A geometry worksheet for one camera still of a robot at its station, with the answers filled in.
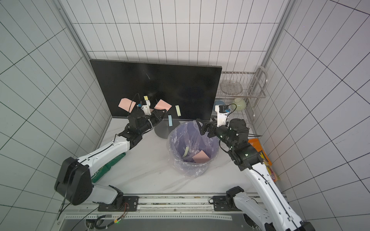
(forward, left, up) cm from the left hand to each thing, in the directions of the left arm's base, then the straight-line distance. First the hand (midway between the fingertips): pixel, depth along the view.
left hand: (166, 112), depth 80 cm
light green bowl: (+21, -52, -14) cm, 57 cm away
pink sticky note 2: (-20, -20, -16) cm, 32 cm away
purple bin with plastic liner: (-10, -11, -13) cm, 20 cm away
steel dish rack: (+36, -60, -9) cm, 70 cm away
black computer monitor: (+22, -18, -1) cm, 28 cm away
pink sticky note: (+2, +22, +5) cm, 23 cm away
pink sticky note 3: (+3, +2, +3) cm, 5 cm away
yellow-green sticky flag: (+1, -7, -1) cm, 7 cm away
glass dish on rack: (+21, -41, +1) cm, 46 cm away
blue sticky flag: (-1, -2, -6) cm, 6 cm away
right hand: (-12, -17, +9) cm, 22 cm away
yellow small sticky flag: (+3, +11, +8) cm, 14 cm away
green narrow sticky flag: (-15, -12, -19) cm, 27 cm away
